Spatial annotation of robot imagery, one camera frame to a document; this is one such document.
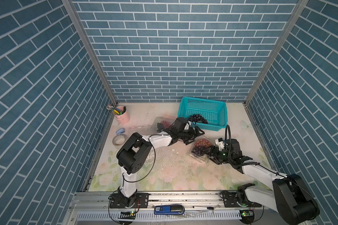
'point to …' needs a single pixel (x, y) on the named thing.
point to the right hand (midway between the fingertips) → (205, 153)
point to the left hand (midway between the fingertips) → (204, 138)
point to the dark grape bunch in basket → (197, 118)
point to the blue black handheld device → (169, 209)
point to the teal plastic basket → (215, 112)
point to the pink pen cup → (123, 119)
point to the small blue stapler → (120, 131)
